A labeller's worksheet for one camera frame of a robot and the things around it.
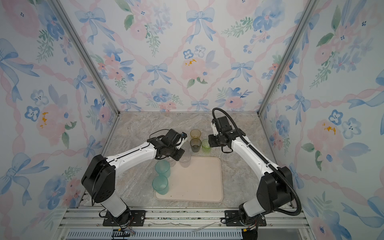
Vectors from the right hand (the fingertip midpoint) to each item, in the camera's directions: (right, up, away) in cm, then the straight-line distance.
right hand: (212, 139), depth 86 cm
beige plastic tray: (-6, -24, 0) cm, 25 cm away
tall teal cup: (-29, -25, -3) cm, 39 cm away
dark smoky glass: (-10, -4, +14) cm, 17 cm away
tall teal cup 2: (-29, -16, 0) cm, 33 cm away
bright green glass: (-3, -6, +14) cm, 15 cm away
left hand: (-18, -7, +1) cm, 19 cm away
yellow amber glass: (-10, +3, +15) cm, 19 cm away
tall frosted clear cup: (-16, -14, +6) cm, 23 cm away
